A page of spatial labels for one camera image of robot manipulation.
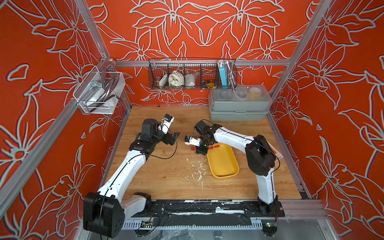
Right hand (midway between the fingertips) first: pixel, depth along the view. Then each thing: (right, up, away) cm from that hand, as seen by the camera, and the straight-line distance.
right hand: (194, 150), depth 90 cm
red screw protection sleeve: (+15, +2, +5) cm, 16 cm away
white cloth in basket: (-12, +44, -1) cm, 45 cm away
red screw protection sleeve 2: (+11, +1, +6) cm, 12 cm away
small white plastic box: (+48, -2, -6) cm, 48 cm away
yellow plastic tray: (+18, -8, +2) cm, 19 cm away
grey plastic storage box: (+32, +31, +14) cm, 47 cm away
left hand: (-13, +15, -9) cm, 22 cm away
